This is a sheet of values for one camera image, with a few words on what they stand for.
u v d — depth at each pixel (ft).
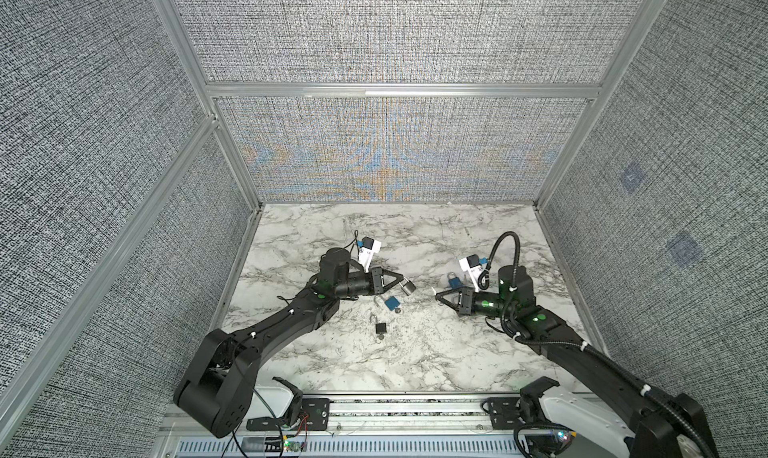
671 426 1.29
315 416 2.42
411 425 2.40
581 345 1.67
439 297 2.45
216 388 1.36
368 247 2.41
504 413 2.40
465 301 2.22
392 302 3.03
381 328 2.88
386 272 2.44
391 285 2.47
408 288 2.50
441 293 2.45
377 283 2.30
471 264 2.35
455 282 3.11
